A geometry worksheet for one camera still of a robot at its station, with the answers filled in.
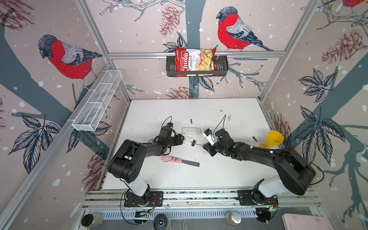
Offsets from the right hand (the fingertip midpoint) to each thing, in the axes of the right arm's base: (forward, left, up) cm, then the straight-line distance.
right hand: (203, 148), depth 88 cm
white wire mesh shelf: (+2, +59, +29) cm, 66 cm away
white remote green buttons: (+6, +9, -3) cm, 12 cm away
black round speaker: (-38, +19, +8) cm, 43 cm away
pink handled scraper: (-7, +22, -1) cm, 23 cm away
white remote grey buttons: (+15, +8, -3) cm, 17 cm away
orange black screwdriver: (+2, 0, 0) cm, 2 cm away
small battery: (+24, +9, -3) cm, 25 cm away
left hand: (+7, +15, 0) cm, 17 cm away
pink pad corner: (-34, -46, -7) cm, 57 cm away
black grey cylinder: (-39, +49, +6) cm, 63 cm away
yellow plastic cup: (+2, -39, +9) cm, 40 cm away
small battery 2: (+11, -36, -5) cm, 38 cm away
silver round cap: (-35, -12, +6) cm, 37 cm away
